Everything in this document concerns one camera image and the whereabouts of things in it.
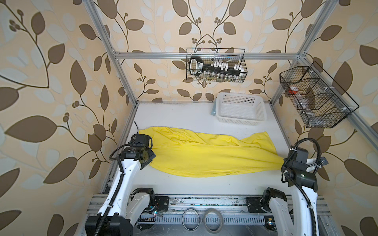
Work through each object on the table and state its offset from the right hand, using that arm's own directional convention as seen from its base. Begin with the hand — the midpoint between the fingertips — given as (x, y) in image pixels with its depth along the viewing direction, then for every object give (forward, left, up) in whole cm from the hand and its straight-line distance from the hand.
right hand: (297, 163), depth 72 cm
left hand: (+8, +77, -3) cm, 77 cm away
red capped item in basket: (+35, -6, +18) cm, 39 cm away
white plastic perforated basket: (+51, +13, -15) cm, 55 cm away
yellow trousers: (+17, +56, -17) cm, 61 cm away
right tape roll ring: (-18, +46, -13) cm, 51 cm away
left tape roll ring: (-19, +50, -11) cm, 55 cm away
